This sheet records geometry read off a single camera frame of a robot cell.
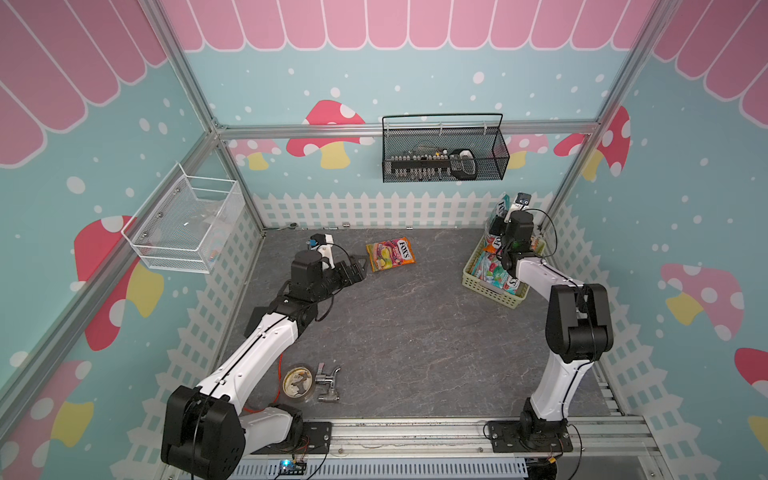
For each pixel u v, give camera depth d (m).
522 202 0.81
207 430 0.39
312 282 0.62
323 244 0.71
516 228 0.74
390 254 1.10
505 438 0.74
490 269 0.99
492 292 0.97
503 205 0.99
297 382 0.83
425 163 0.89
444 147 0.94
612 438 0.76
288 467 0.73
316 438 0.74
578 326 0.51
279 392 0.81
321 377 0.82
